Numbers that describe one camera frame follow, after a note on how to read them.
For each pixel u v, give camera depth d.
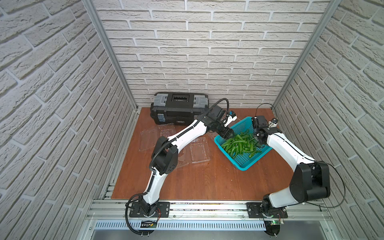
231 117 0.76
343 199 0.44
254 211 0.74
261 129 0.64
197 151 0.94
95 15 0.73
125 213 0.70
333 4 0.68
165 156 0.51
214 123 0.68
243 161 0.90
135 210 0.72
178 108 0.96
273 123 0.76
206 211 0.75
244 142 0.94
